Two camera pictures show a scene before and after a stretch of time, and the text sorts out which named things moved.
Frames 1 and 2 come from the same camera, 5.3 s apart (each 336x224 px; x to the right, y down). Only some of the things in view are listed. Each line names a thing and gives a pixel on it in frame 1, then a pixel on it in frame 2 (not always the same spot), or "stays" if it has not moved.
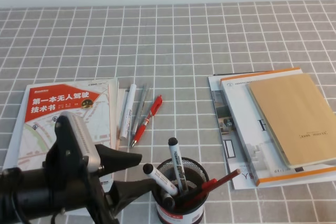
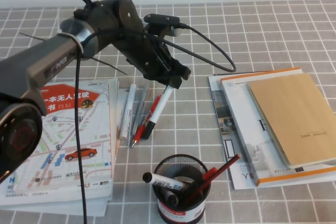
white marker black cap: x=174 y=146 → x=158 y=112
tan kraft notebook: x=300 y=116 stays
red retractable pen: x=156 y=105 stays
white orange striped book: x=267 y=165 stays
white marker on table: x=128 y=113 stays
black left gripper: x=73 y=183 → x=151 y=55
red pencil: x=198 y=194 → x=218 y=171
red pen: x=206 y=187 → x=205 y=177
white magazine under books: x=235 y=159 stays
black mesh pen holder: x=178 y=192 stays
